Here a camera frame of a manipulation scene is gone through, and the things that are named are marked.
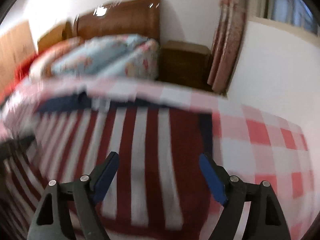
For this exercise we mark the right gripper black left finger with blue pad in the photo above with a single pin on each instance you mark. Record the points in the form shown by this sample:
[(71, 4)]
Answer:
[(52, 219)]

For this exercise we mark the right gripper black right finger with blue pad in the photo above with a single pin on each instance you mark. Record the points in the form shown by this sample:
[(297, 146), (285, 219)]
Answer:
[(265, 218)]

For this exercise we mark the pink white checkered bedsheet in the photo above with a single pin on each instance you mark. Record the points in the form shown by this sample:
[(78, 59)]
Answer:
[(247, 142)]

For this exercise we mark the dark wooden nightstand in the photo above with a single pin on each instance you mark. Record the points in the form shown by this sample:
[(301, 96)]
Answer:
[(185, 64)]

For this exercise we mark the red white navy striped sweater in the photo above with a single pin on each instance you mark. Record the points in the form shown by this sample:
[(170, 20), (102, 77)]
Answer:
[(158, 191)]

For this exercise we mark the pink floral pillow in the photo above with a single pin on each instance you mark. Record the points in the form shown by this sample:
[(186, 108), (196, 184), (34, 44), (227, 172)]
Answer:
[(41, 66)]

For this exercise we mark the window with metal bars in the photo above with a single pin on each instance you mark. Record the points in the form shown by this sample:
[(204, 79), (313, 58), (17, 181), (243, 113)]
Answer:
[(293, 12)]

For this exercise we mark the light blue floral quilt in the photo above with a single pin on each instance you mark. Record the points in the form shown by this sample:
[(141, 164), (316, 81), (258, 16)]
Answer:
[(129, 55)]

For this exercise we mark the red blanket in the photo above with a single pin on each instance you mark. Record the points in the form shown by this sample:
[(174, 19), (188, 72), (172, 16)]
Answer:
[(21, 71)]

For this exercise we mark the light wooden wardrobe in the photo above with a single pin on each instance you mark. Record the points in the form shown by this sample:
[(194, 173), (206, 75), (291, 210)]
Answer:
[(16, 45)]

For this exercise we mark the red floral curtain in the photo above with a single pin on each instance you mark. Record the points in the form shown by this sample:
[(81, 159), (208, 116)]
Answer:
[(226, 43)]

